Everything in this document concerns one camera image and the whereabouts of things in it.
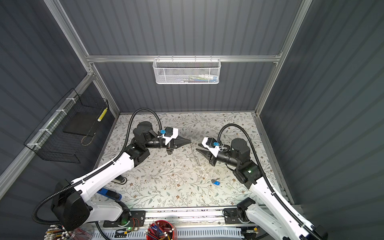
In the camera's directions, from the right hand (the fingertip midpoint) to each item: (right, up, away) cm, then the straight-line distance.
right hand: (201, 147), depth 66 cm
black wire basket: (-66, +3, -2) cm, 67 cm away
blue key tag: (+10, -23, +18) cm, 31 cm away
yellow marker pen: (-54, +16, +15) cm, 58 cm away
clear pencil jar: (-57, -32, -9) cm, 66 cm away
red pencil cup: (-17, -34, -5) cm, 38 cm away
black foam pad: (-60, +11, +9) cm, 62 cm away
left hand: (-4, +4, -2) cm, 6 cm away
